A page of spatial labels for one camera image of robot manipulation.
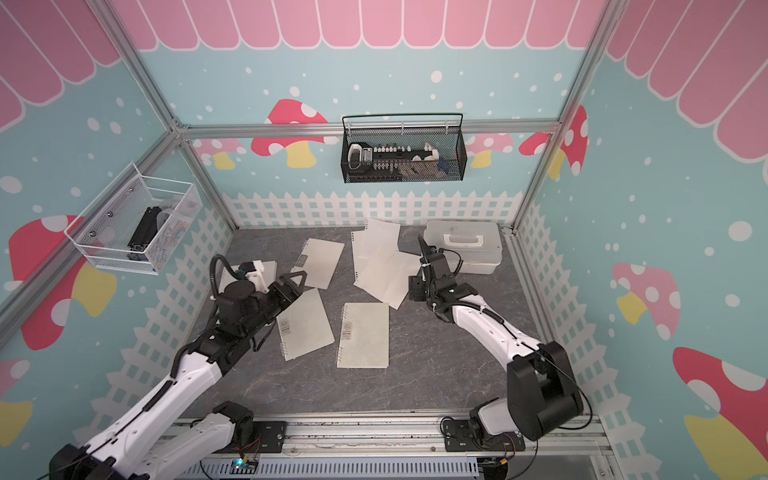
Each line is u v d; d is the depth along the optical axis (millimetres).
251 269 694
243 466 727
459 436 740
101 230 673
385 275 1082
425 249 704
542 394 421
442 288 656
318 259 1123
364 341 899
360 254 1121
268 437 742
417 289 782
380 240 1168
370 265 1086
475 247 995
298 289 700
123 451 406
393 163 876
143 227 716
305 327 930
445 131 895
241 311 577
